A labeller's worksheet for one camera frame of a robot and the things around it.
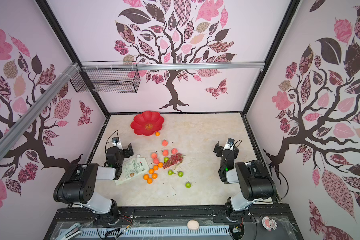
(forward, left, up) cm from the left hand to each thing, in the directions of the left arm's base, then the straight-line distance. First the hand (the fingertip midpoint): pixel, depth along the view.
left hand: (124, 145), depth 94 cm
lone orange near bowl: (+13, -20, -5) cm, 24 cm away
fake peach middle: (-3, -27, -3) cm, 27 cm away
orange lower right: (-18, -21, -4) cm, 28 cm away
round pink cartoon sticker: (-42, -79, 0) cm, 89 cm away
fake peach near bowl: (+5, -26, -4) cm, 26 cm away
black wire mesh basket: (+35, +11, +28) cm, 46 cm away
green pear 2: (-17, -37, -4) cm, 41 cm away
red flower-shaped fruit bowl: (+24, -10, -6) cm, 26 cm away
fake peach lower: (-9, -21, -4) cm, 23 cm away
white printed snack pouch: (-13, -7, -5) cm, 16 cm away
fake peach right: (-3, -32, -2) cm, 33 cm away
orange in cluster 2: (-16, -19, -3) cm, 25 cm away
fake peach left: (-5, -20, -4) cm, 21 cm away
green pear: (-16, -31, -4) cm, 35 cm away
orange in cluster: (-13, -21, -4) cm, 25 cm away
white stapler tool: (-45, +13, -3) cm, 47 cm away
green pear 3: (-23, -41, -4) cm, 48 cm away
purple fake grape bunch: (-8, -33, -3) cm, 34 cm away
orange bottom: (-21, -19, -5) cm, 28 cm away
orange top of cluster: (-12, -24, -3) cm, 27 cm away
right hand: (0, -66, +5) cm, 66 cm away
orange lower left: (-19, -16, -4) cm, 25 cm away
